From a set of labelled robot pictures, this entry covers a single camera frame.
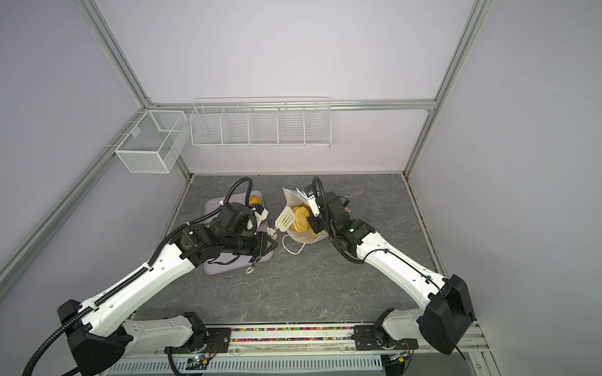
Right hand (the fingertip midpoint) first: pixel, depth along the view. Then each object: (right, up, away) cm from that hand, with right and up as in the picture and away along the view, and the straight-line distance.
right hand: (316, 208), depth 79 cm
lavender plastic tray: (-25, -13, -21) cm, 35 cm away
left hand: (-13, -12, -9) cm, 20 cm away
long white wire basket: (-7, +38, +26) cm, 46 cm away
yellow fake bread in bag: (-5, -5, +3) cm, 8 cm away
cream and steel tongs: (-11, -4, -4) cm, 13 cm away
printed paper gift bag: (-8, +3, +5) cm, 10 cm away
